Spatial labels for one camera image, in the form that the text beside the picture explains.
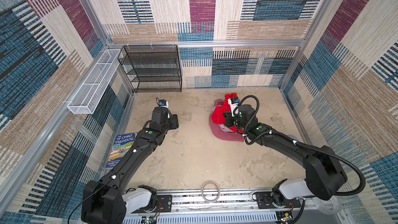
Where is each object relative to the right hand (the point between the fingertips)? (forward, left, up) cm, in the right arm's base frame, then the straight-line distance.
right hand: (224, 115), depth 86 cm
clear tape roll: (-41, -46, -17) cm, 64 cm away
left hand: (-1, +28, +3) cm, 28 cm away
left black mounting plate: (-38, +31, -15) cm, 52 cm away
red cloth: (+4, +2, -8) cm, 9 cm away
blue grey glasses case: (-7, -42, -16) cm, 45 cm away
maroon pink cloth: (-3, -1, -14) cm, 14 cm away
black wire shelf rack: (+39, +45, +3) cm, 60 cm away
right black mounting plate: (-38, -18, -15) cm, 45 cm away
